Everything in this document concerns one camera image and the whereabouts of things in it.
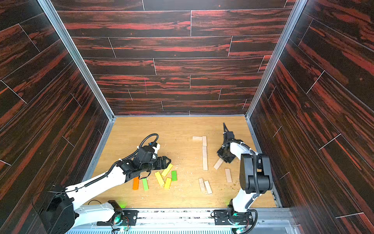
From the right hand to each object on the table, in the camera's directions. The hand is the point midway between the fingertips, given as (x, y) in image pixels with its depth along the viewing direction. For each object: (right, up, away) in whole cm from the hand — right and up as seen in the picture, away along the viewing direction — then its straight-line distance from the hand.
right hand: (224, 156), depth 96 cm
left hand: (-36, 0, -15) cm, 39 cm away
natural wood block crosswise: (-18, +12, +9) cm, 23 cm away
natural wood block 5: (0, -10, -9) cm, 13 cm away
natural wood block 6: (-17, -14, -12) cm, 25 cm away
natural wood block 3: (-14, -5, -5) cm, 16 cm away
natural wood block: (-13, +10, +8) cm, 18 cm away
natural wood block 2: (-13, +3, +1) cm, 14 cm away
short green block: (-33, -10, -8) cm, 36 cm away
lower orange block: (-56, -14, -11) cm, 59 cm away
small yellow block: (-37, -14, -12) cm, 41 cm away
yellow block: (-42, -11, -10) cm, 45 cm away
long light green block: (-50, -14, -12) cm, 53 cm away
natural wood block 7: (-13, -16, -14) cm, 25 cm away
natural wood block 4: (-5, -4, -4) cm, 8 cm away
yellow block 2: (-38, -7, -7) cm, 40 cm away
